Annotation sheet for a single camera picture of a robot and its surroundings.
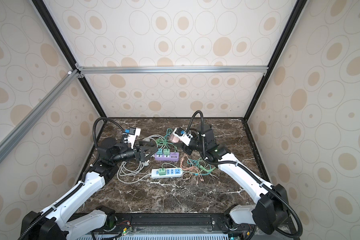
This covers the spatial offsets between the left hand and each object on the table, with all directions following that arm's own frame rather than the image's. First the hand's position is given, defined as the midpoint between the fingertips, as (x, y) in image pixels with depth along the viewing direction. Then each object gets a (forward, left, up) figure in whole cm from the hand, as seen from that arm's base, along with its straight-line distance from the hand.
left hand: (158, 149), depth 66 cm
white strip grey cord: (-1, +20, -31) cm, 37 cm away
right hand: (+10, -9, -5) cm, 14 cm away
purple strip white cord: (+28, +5, -30) cm, 42 cm away
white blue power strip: (+1, -3, -27) cm, 28 cm away
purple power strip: (+12, -5, -28) cm, 30 cm away
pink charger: (+8, -6, -3) cm, 11 cm away
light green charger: (0, +1, -24) cm, 24 cm away
